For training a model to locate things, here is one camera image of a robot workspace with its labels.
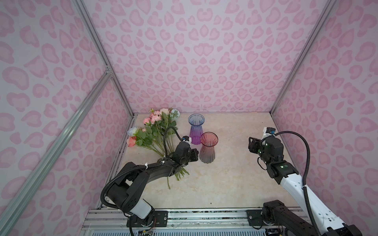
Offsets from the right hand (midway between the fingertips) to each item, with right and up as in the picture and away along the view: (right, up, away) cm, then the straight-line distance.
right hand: (252, 138), depth 80 cm
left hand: (-28, -9, +9) cm, 30 cm away
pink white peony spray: (-57, +2, +20) cm, 61 cm away
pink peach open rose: (-74, -4, +20) cm, 77 cm away
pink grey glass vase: (-23, -2, +6) cm, 24 cm away
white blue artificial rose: (-73, +3, +20) cm, 76 cm away
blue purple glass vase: (-31, +10, +13) cm, 35 cm away
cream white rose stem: (-50, +9, +24) cm, 57 cm away
